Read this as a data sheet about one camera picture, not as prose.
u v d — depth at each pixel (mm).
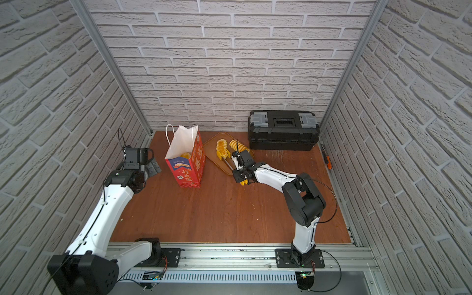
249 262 738
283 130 994
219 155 1031
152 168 708
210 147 1125
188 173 844
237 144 1083
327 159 1091
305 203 487
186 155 921
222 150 1057
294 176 528
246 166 734
